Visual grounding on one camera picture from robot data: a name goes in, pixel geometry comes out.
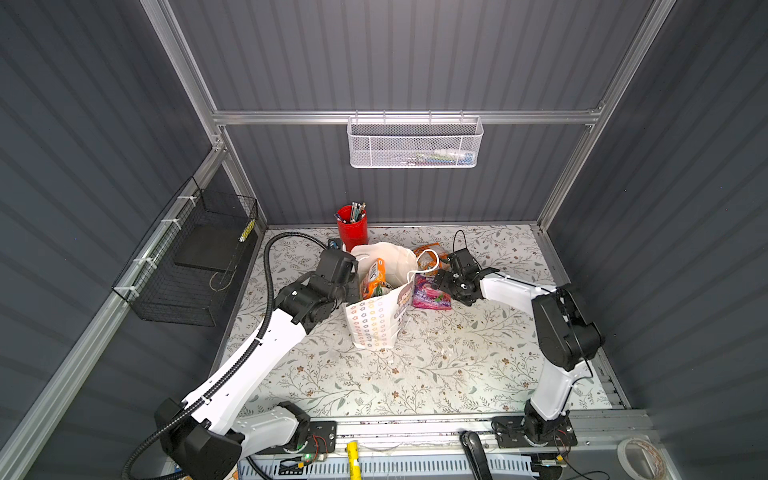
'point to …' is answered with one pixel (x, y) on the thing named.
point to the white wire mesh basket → (415, 142)
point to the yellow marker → (354, 462)
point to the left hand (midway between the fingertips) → (348, 279)
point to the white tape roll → (641, 459)
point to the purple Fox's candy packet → (424, 294)
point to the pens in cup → (357, 212)
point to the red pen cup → (352, 233)
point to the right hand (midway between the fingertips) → (446, 288)
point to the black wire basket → (180, 272)
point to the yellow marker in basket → (247, 231)
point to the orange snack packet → (428, 260)
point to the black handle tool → (476, 460)
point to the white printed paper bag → (375, 321)
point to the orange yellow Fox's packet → (374, 283)
